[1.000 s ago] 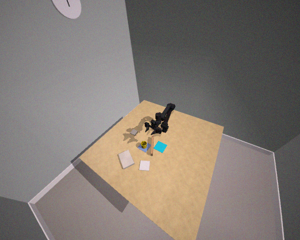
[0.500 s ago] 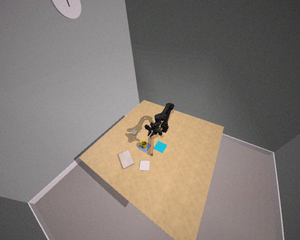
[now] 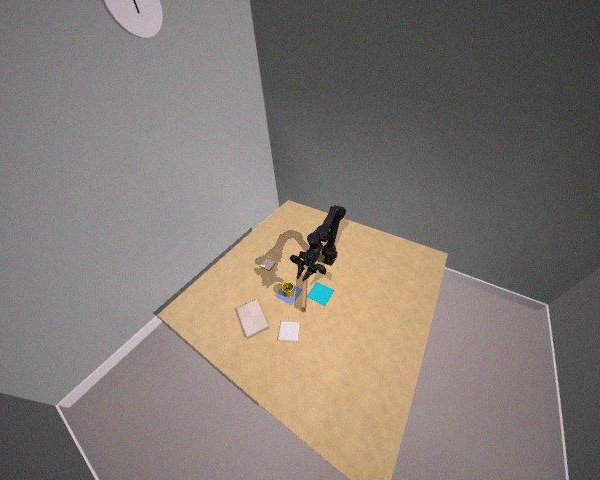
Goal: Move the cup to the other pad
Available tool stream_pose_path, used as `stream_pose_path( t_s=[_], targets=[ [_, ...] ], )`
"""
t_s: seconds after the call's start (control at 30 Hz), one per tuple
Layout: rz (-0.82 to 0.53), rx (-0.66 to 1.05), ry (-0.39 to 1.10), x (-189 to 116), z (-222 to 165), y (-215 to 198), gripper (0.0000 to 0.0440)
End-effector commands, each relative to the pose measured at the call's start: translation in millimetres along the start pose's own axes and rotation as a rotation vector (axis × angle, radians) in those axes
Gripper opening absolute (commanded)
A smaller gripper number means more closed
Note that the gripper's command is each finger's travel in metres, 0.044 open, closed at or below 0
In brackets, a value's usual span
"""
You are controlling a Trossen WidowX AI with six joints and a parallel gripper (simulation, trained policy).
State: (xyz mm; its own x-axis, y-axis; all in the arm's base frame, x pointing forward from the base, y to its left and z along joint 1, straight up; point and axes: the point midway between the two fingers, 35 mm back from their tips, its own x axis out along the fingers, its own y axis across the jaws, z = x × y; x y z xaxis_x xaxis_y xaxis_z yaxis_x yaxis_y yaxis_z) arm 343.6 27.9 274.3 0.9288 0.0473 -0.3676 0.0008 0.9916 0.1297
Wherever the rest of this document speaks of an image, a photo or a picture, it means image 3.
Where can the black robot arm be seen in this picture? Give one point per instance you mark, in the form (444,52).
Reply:
(331,222)

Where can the white flat slab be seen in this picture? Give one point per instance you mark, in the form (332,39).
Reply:
(289,331)

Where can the brown rectangular block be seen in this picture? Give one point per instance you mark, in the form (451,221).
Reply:
(304,296)

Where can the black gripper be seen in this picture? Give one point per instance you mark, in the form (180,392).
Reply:
(312,268)

